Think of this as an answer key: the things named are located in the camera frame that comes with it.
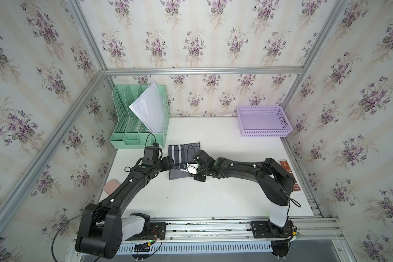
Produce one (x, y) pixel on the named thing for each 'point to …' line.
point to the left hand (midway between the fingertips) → (170, 162)
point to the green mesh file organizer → (129, 133)
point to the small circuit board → (143, 247)
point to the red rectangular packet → (285, 165)
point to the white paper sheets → (150, 107)
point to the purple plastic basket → (263, 121)
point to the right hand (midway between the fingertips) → (193, 171)
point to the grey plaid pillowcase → (182, 154)
